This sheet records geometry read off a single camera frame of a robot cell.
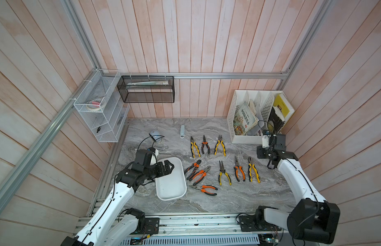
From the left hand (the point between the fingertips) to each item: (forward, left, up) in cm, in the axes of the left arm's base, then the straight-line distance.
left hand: (167, 170), depth 77 cm
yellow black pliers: (+7, -32, -14) cm, 36 cm away
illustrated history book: (+35, -48, +1) cm, 59 cm away
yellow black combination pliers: (+27, -14, -13) cm, 33 cm away
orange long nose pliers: (-5, -19, -13) cm, 23 cm away
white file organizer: (+44, -58, +9) cm, 73 cm away
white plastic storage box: (-3, -2, -14) cm, 14 cm away
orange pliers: (+10, -16, -13) cm, 23 cm away
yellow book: (+34, -70, +12) cm, 79 cm away
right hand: (+14, -54, +1) cm, 56 cm away
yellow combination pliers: (+30, -34, -14) cm, 47 cm away
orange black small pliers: (+27, -22, -13) cm, 37 cm away
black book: (+31, -67, +4) cm, 74 cm away
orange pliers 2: (+8, -41, -13) cm, 44 cm away
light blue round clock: (+28, +11, -9) cm, 32 cm away
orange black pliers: (+5, -21, -13) cm, 25 cm away
